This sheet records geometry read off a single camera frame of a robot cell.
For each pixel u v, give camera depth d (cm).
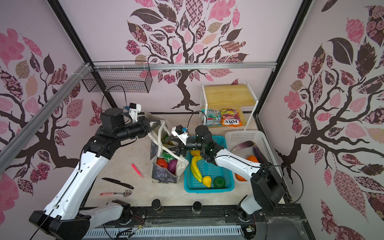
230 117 92
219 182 80
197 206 68
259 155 91
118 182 85
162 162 74
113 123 48
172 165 76
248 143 98
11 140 52
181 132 61
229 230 78
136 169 90
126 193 79
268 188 43
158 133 62
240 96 88
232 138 98
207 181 81
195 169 84
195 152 91
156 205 68
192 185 84
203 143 60
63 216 37
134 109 61
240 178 50
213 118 92
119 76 95
